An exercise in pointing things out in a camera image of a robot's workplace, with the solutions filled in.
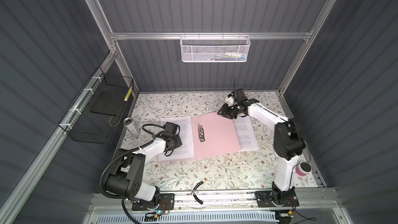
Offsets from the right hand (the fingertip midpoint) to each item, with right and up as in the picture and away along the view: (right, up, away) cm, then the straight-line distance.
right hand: (220, 114), depth 94 cm
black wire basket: (-62, +1, -21) cm, 66 cm away
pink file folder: (-4, -13, +2) cm, 14 cm away
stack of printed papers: (+16, -13, +2) cm, 21 cm away
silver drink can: (-53, -5, -8) cm, 54 cm away
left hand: (-27, -17, -1) cm, 31 cm away
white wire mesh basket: (-3, +52, +30) cm, 60 cm away
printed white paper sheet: (-21, -21, -3) cm, 30 cm away
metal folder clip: (-12, -12, +2) cm, 17 cm away
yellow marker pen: (-51, +12, -13) cm, 54 cm away
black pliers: (-16, -38, -17) cm, 45 cm away
